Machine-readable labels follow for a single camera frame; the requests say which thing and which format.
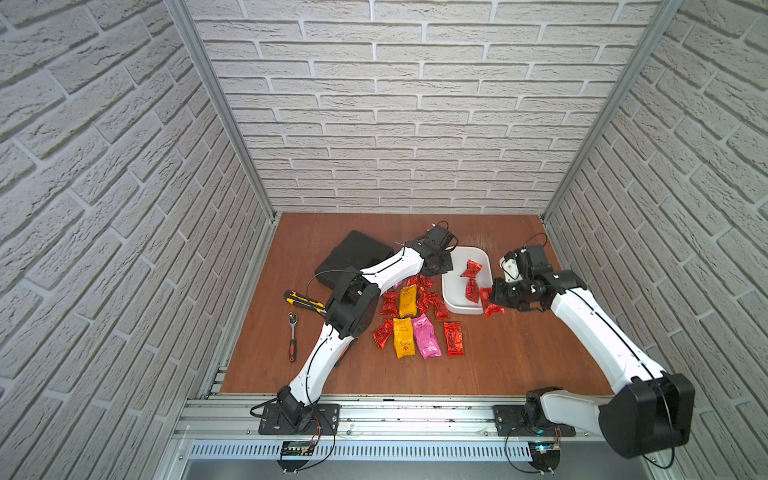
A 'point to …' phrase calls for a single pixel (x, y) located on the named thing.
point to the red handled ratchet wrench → (292, 319)
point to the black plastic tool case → (354, 251)
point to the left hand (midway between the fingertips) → (455, 264)
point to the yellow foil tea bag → (403, 337)
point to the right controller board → (545, 457)
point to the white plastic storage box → (454, 285)
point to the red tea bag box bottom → (489, 308)
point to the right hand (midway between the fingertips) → (494, 295)
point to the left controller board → (294, 449)
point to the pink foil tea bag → (427, 341)
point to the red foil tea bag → (383, 332)
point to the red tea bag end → (473, 269)
